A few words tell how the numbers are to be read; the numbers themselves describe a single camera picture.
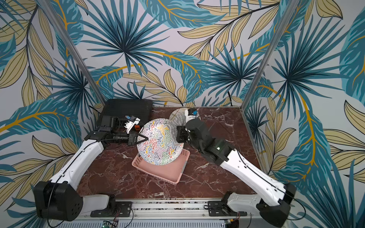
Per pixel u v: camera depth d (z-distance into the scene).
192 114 0.56
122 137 0.66
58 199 0.39
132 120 0.69
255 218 0.70
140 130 0.72
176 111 1.16
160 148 0.76
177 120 0.65
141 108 1.12
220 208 0.67
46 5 0.67
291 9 0.69
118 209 0.73
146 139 0.73
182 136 0.57
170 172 0.82
